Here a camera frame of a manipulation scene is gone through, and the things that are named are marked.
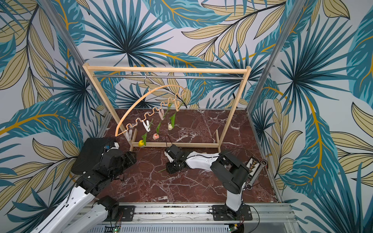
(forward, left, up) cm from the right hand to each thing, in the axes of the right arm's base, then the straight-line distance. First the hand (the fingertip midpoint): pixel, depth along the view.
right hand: (168, 168), depth 88 cm
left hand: (0, +17, +15) cm, 23 cm away
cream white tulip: (+22, -3, +21) cm, 30 cm away
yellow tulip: (+10, +15, +14) cm, 23 cm away
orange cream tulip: (-1, +4, 0) cm, 4 cm away
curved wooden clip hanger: (+10, +8, +32) cm, 35 cm away
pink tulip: (+14, +7, +14) cm, 21 cm away
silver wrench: (+2, -60, -2) cm, 60 cm away
